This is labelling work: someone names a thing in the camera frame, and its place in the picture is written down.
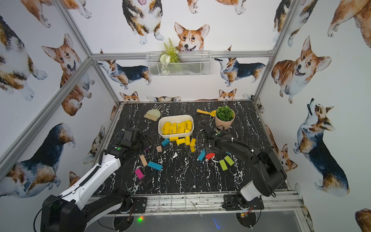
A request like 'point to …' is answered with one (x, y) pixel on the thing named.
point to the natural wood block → (143, 160)
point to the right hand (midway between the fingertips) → (211, 147)
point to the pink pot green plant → (224, 116)
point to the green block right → (229, 160)
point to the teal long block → (154, 166)
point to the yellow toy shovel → (212, 113)
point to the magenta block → (139, 173)
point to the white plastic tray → (176, 125)
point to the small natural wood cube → (159, 149)
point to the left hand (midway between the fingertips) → (150, 138)
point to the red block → (209, 155)
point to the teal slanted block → (202, 154)
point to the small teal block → (165, 142)
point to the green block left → (223, 165)
